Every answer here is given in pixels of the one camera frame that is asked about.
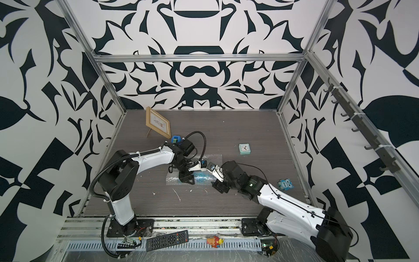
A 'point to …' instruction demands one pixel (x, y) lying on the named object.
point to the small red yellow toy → (215, 242)
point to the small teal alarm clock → (245, 148)
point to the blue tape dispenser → (175, 138)
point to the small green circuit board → (129, 243)
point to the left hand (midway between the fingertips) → (191, 173)
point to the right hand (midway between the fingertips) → (216, 171)
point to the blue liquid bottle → (203, 177)
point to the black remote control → (169, 239)
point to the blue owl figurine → (286, 184)
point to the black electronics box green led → (268, 246)
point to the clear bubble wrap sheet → (172, 178)
